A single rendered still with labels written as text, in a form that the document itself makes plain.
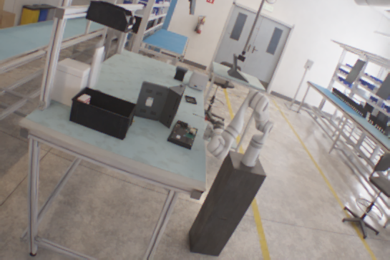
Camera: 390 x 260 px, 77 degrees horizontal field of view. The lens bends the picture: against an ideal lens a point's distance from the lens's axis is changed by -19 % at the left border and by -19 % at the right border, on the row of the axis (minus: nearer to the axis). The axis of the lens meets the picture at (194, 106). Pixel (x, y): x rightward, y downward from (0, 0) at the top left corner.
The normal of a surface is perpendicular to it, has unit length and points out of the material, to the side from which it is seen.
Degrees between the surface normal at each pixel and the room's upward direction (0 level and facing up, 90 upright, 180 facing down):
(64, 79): 90
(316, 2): 90
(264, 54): 90
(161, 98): 90
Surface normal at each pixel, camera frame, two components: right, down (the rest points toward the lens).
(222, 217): 0.06, 0.36
